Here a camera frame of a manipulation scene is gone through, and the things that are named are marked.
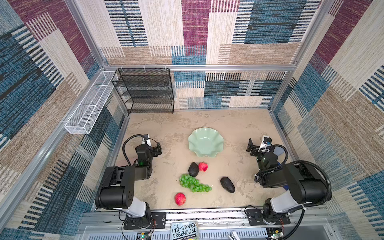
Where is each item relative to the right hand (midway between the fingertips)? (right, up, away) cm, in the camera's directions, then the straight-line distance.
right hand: (258, 140), depth 90 cm
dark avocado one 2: (-38, -16, -5) cm, 41 cm away
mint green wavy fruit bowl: (-30, -2, +10) cm, 32 cm away
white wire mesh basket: (-104, +17, +4) cm, 105 cm away
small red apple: (-33, -15, -3) cm, 36 cm away
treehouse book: (-42, -39, -21) cm, 61 cm away
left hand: (-65, -1, +4) cm, 65 cm away
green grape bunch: (-38, -22, -8) cm, 45 cm away
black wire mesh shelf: (-72, +34, +19) cm, 82 cm away
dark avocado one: (-20, -22, -10) cm, 31 cm away
